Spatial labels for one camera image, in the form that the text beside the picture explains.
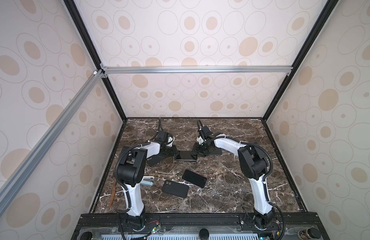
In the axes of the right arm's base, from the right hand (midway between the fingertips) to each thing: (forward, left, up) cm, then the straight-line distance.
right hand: (193, 154), depth 97 cm
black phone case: (-3, +25, -1) cm, 25 cm away
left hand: (+2, +8, +2) cm, 8 cm away
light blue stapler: (-17, +27, -1) cm, 32 cm away
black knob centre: (-44, -3, +8) cm, 45 cm away
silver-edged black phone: (-1, +5, -1) cm, 5 cm away
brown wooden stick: (-24, +45, -1) cm, 51 cm away
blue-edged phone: (-7, -11, +13) cm, 19 cm away
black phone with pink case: (-16, -1, -2) cm, 16 cm away
